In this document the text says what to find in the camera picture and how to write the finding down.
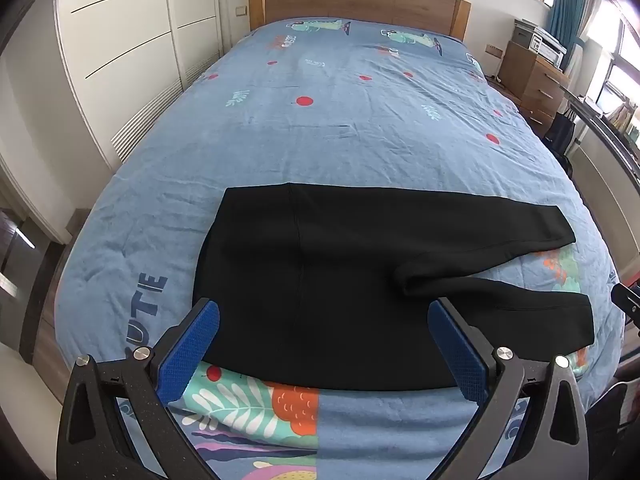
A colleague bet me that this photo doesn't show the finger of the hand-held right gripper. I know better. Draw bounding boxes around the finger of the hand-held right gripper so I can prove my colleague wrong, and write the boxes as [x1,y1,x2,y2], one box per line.
[612,282,640,333]

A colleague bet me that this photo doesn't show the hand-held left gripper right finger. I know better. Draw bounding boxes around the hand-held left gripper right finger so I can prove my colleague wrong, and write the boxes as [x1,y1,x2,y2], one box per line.
[426,298,591,480]

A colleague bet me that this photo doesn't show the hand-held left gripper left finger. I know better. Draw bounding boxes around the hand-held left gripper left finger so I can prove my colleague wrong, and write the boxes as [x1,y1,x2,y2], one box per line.
[56,298,221,480]

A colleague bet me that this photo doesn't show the black pants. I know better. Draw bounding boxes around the black pants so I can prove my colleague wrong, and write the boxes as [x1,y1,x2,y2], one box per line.
[191,183,596,392]

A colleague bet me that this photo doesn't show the dark wooden furniture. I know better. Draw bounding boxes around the dark wooden furniture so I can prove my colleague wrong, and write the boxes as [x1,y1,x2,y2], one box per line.
[0,207,66,366]

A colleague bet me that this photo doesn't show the window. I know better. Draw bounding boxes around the window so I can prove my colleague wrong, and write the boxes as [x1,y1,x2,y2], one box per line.
[585,0,640,151]

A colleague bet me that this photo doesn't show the wooden dresser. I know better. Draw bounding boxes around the wooden dresser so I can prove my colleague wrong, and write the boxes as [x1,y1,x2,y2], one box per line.
[500,40,568,126]

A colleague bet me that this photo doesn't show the blue printed bedsheet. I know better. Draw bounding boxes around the blue printed bedsheet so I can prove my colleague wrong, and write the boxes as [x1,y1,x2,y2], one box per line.
[54,17,628,480]

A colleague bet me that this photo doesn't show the white printer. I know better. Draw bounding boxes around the white printer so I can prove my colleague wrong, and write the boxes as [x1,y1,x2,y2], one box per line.
[510,18,568,67]

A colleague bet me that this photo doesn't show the blue curtain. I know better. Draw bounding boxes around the blue curtain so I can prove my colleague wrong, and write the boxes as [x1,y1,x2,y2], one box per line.
[545,0,603,68]

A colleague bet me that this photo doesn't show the white wardrobe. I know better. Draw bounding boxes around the white wardrobe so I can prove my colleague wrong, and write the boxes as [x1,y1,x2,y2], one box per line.
[52,0,226,163]

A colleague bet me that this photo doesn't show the wooden headboard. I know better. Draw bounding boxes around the wooden headboard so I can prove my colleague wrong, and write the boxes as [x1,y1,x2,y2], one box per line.
[248,0,472,41]

